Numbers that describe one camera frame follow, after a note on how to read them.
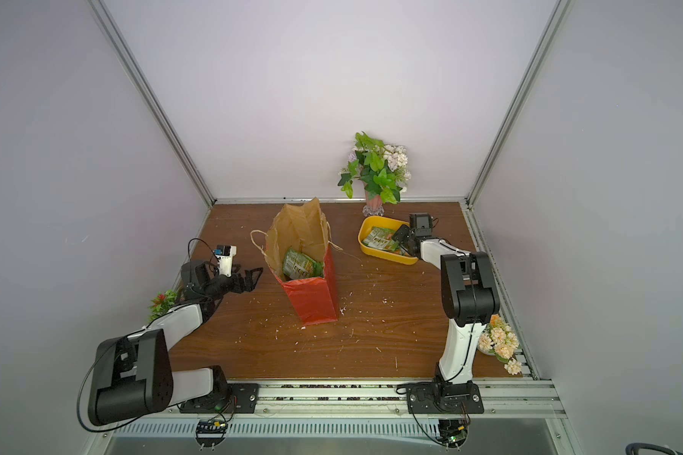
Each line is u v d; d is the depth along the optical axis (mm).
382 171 840
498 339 710
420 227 795
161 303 743
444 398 652
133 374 457
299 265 918
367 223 1064
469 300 511
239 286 796
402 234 924
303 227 943
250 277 809
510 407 726
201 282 702
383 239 1038
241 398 731
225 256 779
